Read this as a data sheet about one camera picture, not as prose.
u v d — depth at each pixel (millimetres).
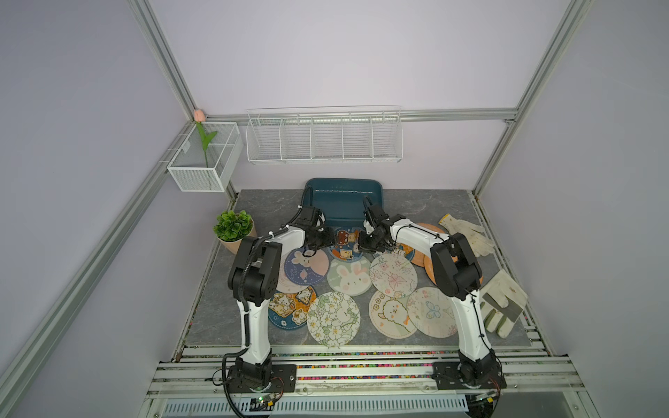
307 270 962
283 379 738
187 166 852
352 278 944
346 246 1023
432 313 857
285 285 930
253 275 554
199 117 897
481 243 1042
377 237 790
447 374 737
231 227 910
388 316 853
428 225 1089
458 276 570
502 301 880
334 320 846
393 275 943
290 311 866
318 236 897
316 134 961
